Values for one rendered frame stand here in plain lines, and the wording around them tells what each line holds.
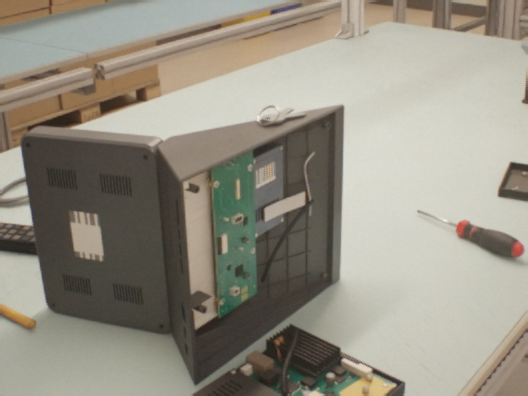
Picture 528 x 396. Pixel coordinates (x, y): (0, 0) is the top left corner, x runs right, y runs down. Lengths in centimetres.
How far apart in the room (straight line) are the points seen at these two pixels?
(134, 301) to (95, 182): 13
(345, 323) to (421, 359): 9
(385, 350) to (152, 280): 24
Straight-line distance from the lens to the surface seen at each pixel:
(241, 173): 69
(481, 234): 96
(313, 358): 70
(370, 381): 71
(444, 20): 412
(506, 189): 111
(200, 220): 68
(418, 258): 93
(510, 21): 334
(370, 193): 110
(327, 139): 80
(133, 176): 72
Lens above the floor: 145
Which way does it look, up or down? 24 degrees down
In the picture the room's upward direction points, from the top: 2 degrees counter-clockwise
